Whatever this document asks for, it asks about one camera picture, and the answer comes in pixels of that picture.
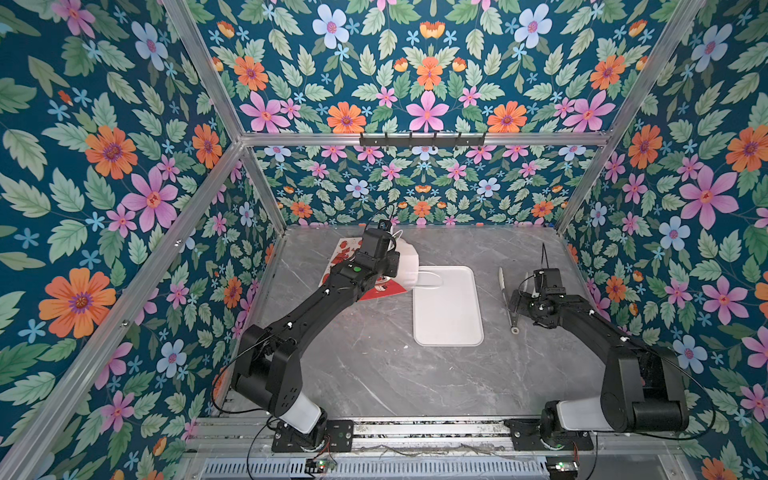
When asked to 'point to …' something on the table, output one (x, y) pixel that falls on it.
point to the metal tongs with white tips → (513, 318)
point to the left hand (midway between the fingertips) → (395, 247)
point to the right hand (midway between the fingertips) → (525, 305)
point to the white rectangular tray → (446, 307)
